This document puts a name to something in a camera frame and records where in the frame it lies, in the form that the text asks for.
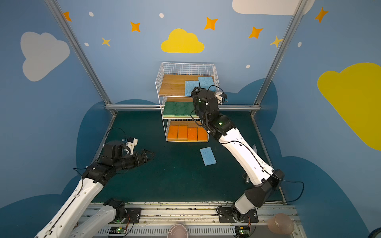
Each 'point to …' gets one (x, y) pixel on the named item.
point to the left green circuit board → (117, 230)
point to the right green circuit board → (243, 231)
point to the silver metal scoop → (247, 180)
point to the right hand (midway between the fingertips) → (198, 92)
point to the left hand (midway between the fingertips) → (151, 155)
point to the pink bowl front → (177, 231)
